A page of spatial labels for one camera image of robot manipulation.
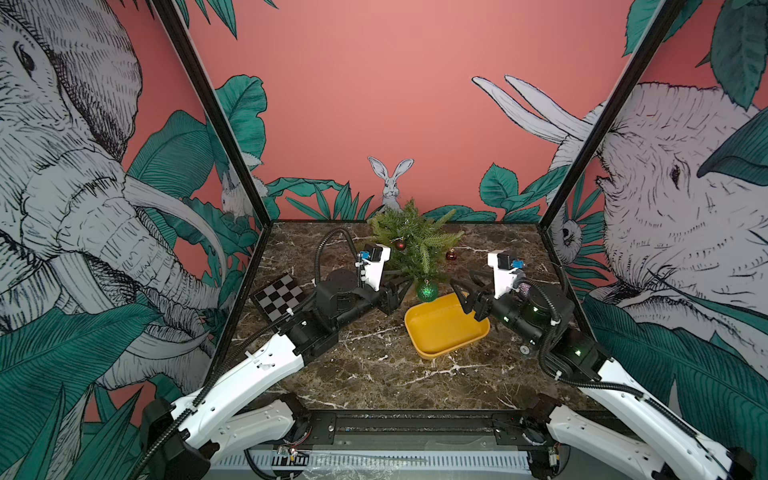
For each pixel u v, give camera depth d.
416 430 0.75
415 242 0.73
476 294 0.56
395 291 0.59
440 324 0.89
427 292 0.75
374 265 0.57
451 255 0.72
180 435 0.38
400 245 0.71
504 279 0.55
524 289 1.07
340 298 0.50
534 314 0.48
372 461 0.70
